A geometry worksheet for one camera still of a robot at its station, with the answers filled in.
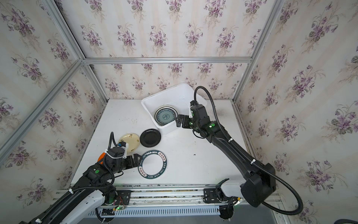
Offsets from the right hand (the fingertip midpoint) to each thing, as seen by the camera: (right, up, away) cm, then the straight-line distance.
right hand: (180, 119), depth 77 cm
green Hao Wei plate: (-18, -28, +7) cm, 34 cm away
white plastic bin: (-1, +16, +31) cm, 35 cm away
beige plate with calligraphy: (-34, -15, +19) cm, 42 cm away
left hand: (-26, -22, +2) cm, 34 cm away
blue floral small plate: (-12, +1, +28) cm, 31 cm away
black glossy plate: (-21, -14, +19) cm, 32 cm away
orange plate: (-50, -24, +9) cm, 57 cm away
